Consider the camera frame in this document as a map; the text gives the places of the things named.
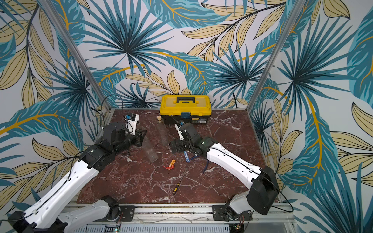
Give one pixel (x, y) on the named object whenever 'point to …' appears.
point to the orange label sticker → (172, 163)
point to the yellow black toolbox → (195, 108)
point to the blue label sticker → (186, 156)
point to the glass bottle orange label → (162, 132)
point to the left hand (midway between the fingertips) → (144, 132)
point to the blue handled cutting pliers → (206, 165)
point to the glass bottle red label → (147, 148)
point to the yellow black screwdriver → (178, 185)
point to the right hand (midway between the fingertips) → (177, 141)
